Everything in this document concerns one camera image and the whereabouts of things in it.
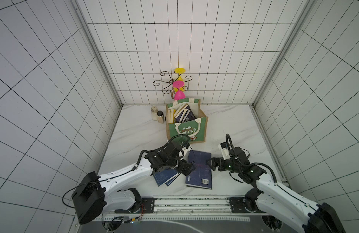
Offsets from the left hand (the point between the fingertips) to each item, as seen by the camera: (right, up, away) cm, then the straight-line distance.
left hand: (185, 166), depth 77 cm
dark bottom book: (+3, +26, +13) cm, 30 cm away
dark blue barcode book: (+9, -7, +4) cm, 12 cm away
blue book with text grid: (+6, +27, +18) cm, 33 cm away
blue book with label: (-13, -6, +3) cm, 14 cm away
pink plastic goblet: (-3, +41, +17) cm, 45 cm away
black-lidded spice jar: (-17, +27, +27) cm, 41 cm away
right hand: (+15, +3, +6) cm, 17 cm away
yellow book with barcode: (-7, +29, +12) cm, 32 cm away
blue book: (-9, -10, +1) cm, 14 cm away
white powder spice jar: (-22, +30, +27) cm, 46 cm away
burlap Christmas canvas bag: (+7, +19, +10) cm, 23 cm away
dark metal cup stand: (-18, +48, +12) cm, 53 cm away
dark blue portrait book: (-4, +27, +11) cm, 30 cm away
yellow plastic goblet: (-3, +58, +20) cm, 62 cm away
